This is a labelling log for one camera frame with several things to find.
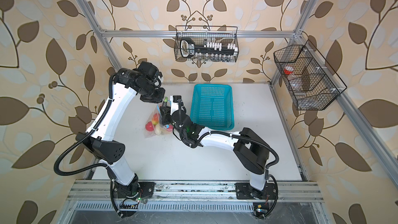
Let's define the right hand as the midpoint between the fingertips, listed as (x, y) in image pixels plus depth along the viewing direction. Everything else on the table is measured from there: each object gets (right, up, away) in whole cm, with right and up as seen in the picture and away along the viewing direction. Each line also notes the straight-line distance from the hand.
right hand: (161, 108), depth 76 cm
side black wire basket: (+73, +12, -2) cm, 74 cm away
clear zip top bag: (-9, -12, +15) cm, 21 cm away
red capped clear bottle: (+66, +19, +6) cm, 69 cm away
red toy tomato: (-12, -12, +16) cm, 23 cm away
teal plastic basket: (+27, -1, +32) cm, 42 cm away
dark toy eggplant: (+2, +3, -1) cm, 4 cm away
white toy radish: (-6, -14, +15) cm, 22 cm away
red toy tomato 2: (+5, -10, -2) cm, 11 cm away
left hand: (+1, +5, -1) cm, 5 cm away
